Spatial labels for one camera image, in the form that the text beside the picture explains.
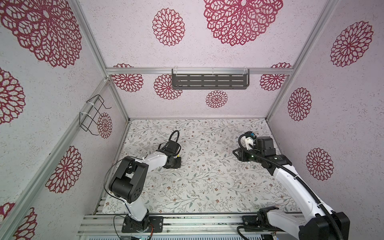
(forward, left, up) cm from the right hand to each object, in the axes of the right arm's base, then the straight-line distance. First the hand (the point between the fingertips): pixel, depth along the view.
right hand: (236, 149), depth 80 cm
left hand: (-2, +34, -19) cm, 39 cm away
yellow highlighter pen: (-3, +32, -4) cm, 32 cm away
